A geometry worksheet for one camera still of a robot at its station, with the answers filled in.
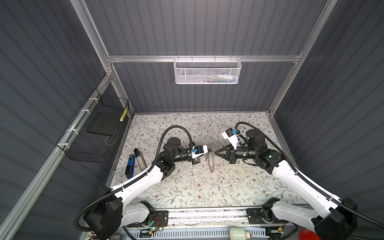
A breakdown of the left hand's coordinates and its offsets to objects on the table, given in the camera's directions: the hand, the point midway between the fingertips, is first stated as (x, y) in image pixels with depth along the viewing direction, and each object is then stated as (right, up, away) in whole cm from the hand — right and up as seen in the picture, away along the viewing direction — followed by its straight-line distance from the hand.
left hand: (210, 147), depth 71 cm
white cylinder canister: (+11, -36, -8) cm, 38 cm away
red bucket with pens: (+45, -41, 0) cm, 61 cm away
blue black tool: (-46, -15, +17) cm, 52 cm away
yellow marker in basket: (-47, +16, +11) cm, 51 cm away
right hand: (+3, -3, -1) cm, 5 cm away
